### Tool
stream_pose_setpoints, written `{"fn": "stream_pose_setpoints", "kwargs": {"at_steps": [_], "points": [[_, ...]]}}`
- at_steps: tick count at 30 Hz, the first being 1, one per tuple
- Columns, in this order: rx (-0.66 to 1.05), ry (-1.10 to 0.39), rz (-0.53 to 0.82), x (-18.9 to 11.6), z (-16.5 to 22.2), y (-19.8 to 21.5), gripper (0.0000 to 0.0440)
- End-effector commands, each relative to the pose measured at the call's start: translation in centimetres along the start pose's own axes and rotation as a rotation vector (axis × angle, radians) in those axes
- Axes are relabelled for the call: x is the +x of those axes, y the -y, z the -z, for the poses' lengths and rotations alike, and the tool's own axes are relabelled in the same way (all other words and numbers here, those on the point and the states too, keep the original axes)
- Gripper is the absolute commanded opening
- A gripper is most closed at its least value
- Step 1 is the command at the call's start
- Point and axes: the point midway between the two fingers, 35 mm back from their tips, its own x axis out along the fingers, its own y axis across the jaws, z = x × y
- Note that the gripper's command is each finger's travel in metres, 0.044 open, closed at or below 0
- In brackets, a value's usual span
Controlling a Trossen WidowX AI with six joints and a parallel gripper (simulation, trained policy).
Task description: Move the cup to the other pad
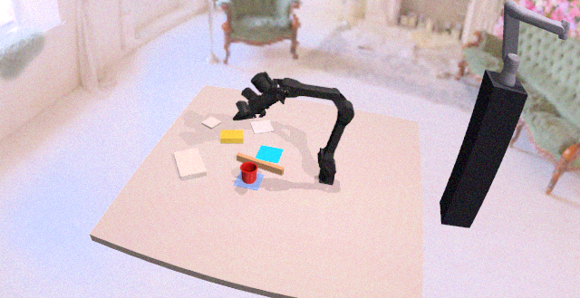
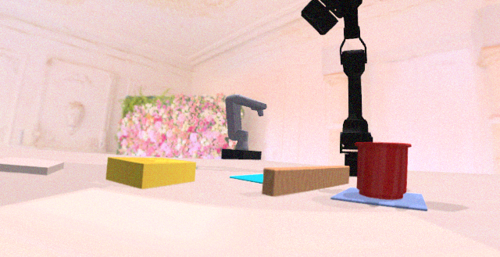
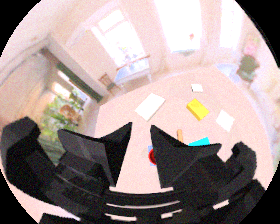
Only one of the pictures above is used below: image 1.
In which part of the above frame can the yellow flat block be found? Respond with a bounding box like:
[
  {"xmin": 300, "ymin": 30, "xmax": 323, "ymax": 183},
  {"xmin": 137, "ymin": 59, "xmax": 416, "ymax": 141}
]
[{"xmin": 220, "ymin": 130, "xmax": 243, "ymax": 143}]

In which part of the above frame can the dark red cup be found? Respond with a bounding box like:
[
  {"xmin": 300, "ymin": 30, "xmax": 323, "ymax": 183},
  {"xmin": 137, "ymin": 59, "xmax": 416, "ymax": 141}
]
[{"xmin": 240, "ymin": 162, "xmax": 257, "ymax": 184}]

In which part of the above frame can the brown wooden bar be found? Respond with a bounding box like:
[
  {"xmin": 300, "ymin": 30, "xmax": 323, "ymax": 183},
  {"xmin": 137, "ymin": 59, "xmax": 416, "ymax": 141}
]
[{"xmin": 237, "ymin": 153, "xmax": 284, "ymax": 176}]

